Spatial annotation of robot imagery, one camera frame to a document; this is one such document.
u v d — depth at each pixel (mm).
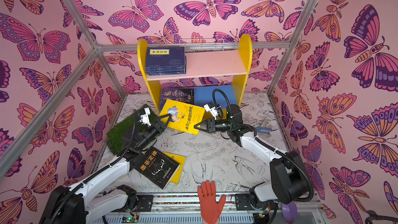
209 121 689
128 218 728
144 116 700
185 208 730
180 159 873
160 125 674
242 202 730
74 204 394
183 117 741
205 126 709
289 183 423
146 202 745
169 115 727
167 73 730
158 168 817
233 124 638
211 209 729
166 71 714
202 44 922
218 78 1160
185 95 948
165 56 745
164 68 706
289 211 700
